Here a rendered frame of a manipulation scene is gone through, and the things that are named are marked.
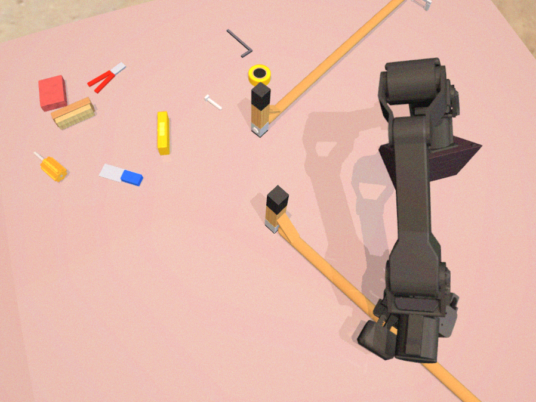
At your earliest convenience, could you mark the grey l-shaped bar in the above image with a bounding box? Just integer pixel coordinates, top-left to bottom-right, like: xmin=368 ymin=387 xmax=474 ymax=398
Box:
xmin=227 ymin=29 xmax=252 ymax=58

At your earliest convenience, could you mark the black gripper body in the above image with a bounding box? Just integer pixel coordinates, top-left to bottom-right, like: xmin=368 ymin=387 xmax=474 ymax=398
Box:
xmin=357 ymin=294 xmax=398 ymax=360

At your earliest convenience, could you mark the yellow rectangular block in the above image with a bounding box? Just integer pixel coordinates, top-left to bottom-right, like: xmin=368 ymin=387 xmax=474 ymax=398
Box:
xmin=157 ymin=111 xmax=170 ymax=155

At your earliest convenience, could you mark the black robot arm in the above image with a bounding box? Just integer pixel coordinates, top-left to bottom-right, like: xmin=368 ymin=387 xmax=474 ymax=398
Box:
xmin=377 ymin=57 xmax=460 ymax=364

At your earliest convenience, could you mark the yellow screwdriver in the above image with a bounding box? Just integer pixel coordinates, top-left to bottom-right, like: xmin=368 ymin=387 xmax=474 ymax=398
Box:
xmin=33 ymin=152 xmax=67 ymax=182

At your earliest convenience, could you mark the tan scrub brush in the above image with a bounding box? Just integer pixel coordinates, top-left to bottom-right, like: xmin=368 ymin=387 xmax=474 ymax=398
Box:
xmin=51 ymin=97 xmax=95 ymax=130

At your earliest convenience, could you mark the yellow ring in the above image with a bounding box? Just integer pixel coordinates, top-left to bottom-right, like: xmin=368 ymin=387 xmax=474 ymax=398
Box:
xmin=248 ymin=65 xmax=271 ymax=86

